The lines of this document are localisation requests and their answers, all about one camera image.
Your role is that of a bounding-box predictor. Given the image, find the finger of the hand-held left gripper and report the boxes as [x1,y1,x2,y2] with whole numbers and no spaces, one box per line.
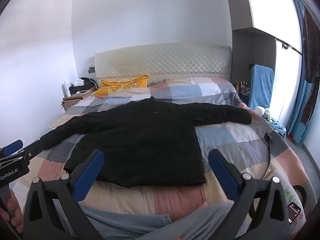
[0,139,24,157]
[19,141,48,161]

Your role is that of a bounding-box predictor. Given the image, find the black bag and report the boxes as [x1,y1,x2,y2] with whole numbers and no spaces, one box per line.
[69,77,96,94]

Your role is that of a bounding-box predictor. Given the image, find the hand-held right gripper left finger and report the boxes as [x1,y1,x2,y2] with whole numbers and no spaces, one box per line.
[22,149,110,240]

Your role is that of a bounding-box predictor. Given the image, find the person's left hand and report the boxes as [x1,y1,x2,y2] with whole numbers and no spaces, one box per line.
[0,196,25,233]

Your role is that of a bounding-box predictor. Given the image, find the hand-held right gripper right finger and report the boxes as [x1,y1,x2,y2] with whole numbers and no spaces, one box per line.
[208,149,293,240]

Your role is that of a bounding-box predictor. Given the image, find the blue towel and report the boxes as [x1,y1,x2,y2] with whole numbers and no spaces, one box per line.
[249,64,275,110]

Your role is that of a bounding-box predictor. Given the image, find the cream quilted headboard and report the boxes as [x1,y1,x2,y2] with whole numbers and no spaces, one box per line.
[94,42,232,87]

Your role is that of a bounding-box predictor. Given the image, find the cluster of small bottles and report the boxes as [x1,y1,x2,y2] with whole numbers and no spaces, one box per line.
[235,80,251,96]

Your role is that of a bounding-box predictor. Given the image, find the white plush toy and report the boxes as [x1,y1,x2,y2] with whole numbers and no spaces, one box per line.
[254,106,272,118]

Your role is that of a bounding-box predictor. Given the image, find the white green-printed bag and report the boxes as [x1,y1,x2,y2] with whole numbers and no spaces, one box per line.
[262,169,316,240]

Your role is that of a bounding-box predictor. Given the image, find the black smartphone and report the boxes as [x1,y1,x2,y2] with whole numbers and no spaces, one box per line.
[287,203,302,224]

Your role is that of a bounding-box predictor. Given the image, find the black puffer jacket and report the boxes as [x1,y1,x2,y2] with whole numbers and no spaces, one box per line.
[40,96,253,188]

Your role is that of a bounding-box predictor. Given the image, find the yellow pillow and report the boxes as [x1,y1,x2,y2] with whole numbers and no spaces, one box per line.
[94,74,150,96]

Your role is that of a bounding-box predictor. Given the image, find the white charging cable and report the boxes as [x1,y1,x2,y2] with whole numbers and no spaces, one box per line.
[88,67,140,90]

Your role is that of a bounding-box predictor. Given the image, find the person's grey pants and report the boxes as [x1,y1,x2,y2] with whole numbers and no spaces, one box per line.
[54,200,253,240]

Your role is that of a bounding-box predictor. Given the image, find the blue crumpled cloth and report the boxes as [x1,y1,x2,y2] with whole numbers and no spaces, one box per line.
[269,120,287,138]

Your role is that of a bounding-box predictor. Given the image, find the wooden nightstand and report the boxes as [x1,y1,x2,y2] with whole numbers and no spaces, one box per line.
[62,87,97,111]

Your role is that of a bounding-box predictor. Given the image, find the curtain rod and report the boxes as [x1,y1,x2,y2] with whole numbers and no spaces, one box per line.
[275,37,303,55]

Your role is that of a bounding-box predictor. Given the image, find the blue curtain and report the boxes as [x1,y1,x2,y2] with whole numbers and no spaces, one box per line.
[285,0,316,145]

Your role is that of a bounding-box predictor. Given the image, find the patchwork checked blanket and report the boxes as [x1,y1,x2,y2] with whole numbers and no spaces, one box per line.
[11,77,316,222]

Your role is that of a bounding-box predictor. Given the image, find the black strap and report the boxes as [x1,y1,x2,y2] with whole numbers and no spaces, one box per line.
[263,132,275,173]

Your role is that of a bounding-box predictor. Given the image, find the brown hanging garment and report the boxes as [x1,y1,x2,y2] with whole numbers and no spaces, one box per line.
[300,7,320,126]

